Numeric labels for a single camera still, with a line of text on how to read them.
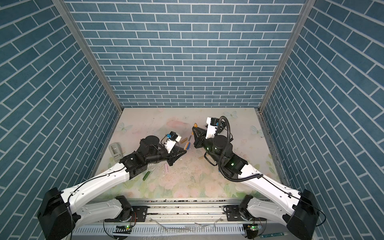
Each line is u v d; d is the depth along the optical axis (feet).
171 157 2.14
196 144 2.01
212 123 1.93
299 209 1.30
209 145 2.00
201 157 3.07
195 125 2.23
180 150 2.37
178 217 2.42
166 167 2.92
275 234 2.23
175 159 2.23
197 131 2.10
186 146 2.33
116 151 3.07
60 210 1.25
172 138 2.06
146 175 2.83
